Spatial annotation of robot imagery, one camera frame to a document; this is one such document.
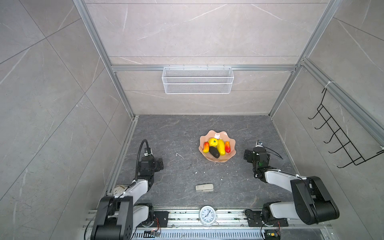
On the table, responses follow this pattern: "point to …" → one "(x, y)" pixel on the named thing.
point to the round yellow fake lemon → (213, 142)
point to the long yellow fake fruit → (221, 147)
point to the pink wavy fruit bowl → (222, 135)
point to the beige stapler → (205, 187)
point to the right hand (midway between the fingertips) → (255, 149)
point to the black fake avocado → (214, 151)
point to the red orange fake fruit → (206, 147)
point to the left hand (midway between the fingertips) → (151, 157)
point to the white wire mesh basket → (197, 80)
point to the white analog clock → (207, 215)
